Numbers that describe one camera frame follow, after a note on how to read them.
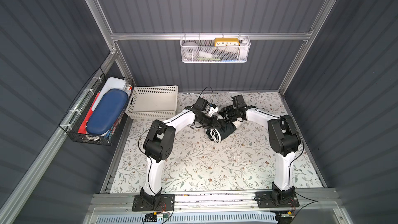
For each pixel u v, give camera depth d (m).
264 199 0.73
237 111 0.79
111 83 0.78
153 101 1.15
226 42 0.87
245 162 0.87
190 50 0.83
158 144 0.55
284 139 0.55
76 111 0.63
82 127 0.65
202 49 0.91
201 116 0.81
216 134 0.88
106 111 0.67
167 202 0.73
